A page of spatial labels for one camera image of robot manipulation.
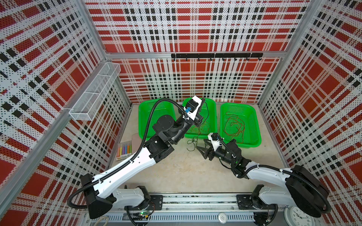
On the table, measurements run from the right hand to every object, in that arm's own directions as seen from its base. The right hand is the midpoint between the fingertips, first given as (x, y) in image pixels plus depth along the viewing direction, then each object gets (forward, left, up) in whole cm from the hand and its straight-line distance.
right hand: (202, 143), depth 79 cm
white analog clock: (-33, -43, -12) cm, 55 cm away
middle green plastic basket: (+24, -9, -8) cm, 27 cm away
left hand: (+3, +1, +32) cm, 32 cm away
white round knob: (-34, -9, -15) cm, 38 cm away
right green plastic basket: (+31, -38, -12) cm, 51 cm away
